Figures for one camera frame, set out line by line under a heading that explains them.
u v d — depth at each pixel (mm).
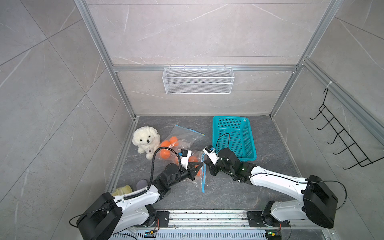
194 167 713
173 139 972
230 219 745
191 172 674
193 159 806
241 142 1038
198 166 750
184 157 687
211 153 686
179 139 942
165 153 873
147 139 843
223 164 643
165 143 950
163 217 731
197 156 813
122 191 793
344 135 665
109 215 412
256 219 724
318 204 408
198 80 1009
